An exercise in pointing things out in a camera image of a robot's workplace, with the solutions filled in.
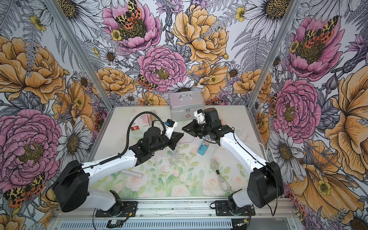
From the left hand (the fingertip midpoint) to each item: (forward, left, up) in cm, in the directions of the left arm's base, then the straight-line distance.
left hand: (182, 137), depth 79 cm
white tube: (-12, +29, -18) cm, 37 cm away
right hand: (+1, 0, +4) cm, 4 cm away
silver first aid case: (+32, 0, -6) cm, 32 cm away
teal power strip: (+2, -13, -17) cm, 21 cm away
